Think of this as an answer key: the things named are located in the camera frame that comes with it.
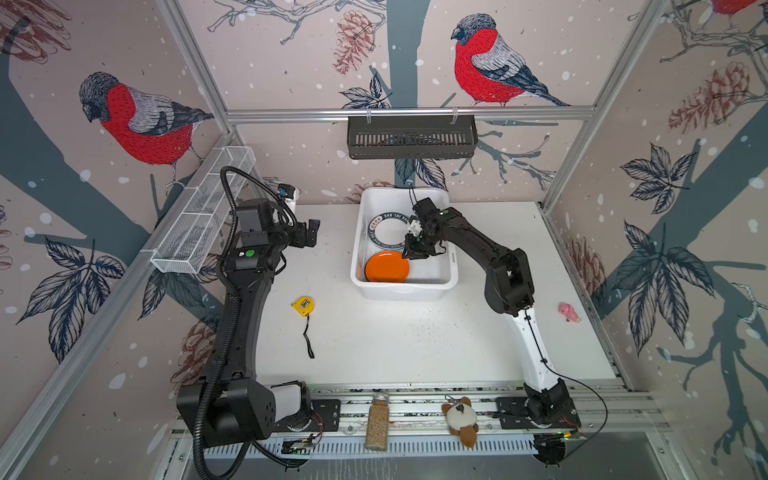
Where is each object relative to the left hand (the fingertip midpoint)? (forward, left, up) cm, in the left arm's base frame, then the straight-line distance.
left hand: (298, 216), depth 75 cm
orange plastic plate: (+5, -23, -32) cm, 39 cm away
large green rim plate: (+16, -17, -28) cm, 37 cm away
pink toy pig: (-14, -79, -29) cm, 85 cm away
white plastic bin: (0, -37, -32) cm, 49 cm away
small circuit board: (-46, -1, -34) cm, 57 cm away
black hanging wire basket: (+41, -32, -3) cm, 52 cm away
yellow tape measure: (-10, +3, -31) cm, 33 cm away
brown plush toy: (-41, -41, -29) cm, 65 cm away
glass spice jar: (-42, -20, -27) cm, 54 cm away
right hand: (+5, -28, -27) cm, 39 cm away
